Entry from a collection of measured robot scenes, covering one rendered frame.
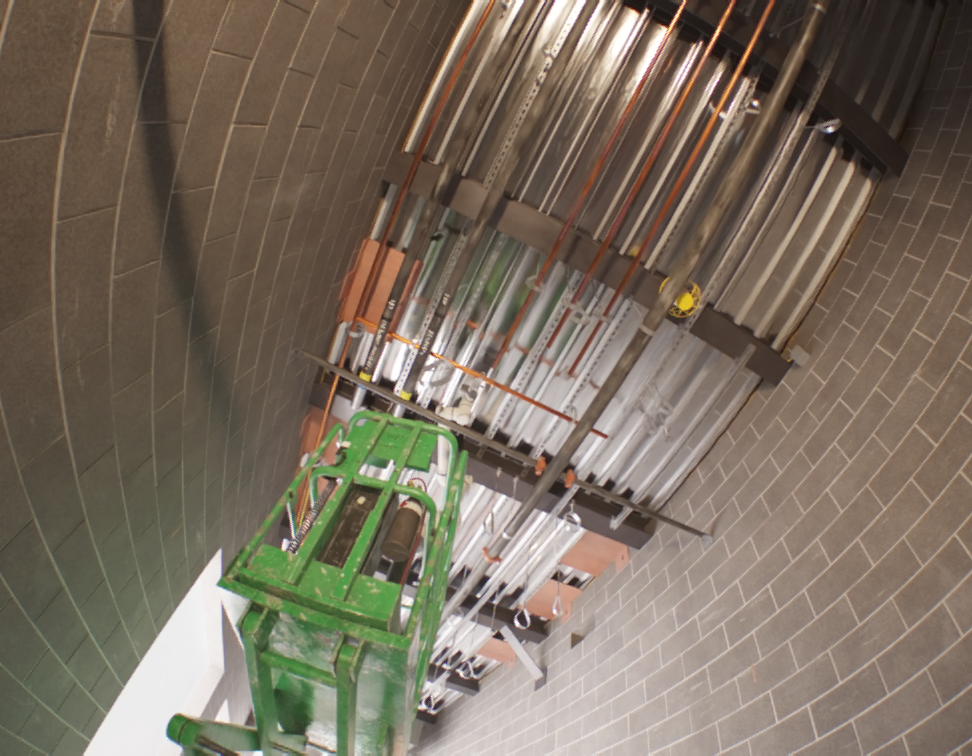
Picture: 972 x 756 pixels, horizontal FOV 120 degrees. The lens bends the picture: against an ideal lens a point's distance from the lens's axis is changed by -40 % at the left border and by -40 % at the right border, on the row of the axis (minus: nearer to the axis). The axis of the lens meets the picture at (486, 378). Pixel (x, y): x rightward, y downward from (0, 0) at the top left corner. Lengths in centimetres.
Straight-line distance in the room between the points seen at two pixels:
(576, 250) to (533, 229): 29
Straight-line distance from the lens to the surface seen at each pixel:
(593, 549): 447
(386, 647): 152
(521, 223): 287
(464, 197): 290
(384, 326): 284
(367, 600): 157
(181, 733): 150
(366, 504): 196
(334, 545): 180
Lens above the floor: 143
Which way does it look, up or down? 63 degrees up
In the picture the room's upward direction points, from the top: 17 degrees clockwise
